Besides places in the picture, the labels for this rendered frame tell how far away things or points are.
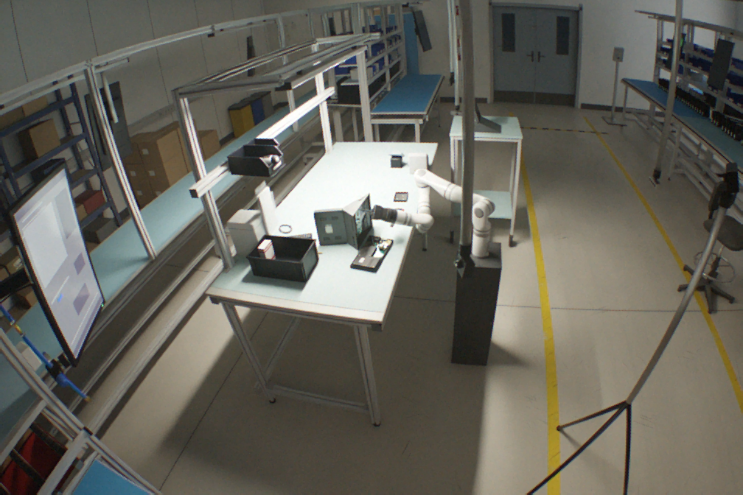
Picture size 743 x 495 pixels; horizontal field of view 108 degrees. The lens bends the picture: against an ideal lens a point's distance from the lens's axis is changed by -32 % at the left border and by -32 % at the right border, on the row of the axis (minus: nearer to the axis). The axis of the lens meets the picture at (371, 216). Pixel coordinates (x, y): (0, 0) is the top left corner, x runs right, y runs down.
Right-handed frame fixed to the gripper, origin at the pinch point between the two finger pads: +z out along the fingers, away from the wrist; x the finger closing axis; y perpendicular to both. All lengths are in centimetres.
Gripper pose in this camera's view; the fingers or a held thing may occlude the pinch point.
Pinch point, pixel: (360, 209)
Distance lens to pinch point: 198.7
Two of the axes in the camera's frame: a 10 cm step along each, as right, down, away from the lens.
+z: -9.5, -2.1, -2.2
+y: 2.6, -1.5, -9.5
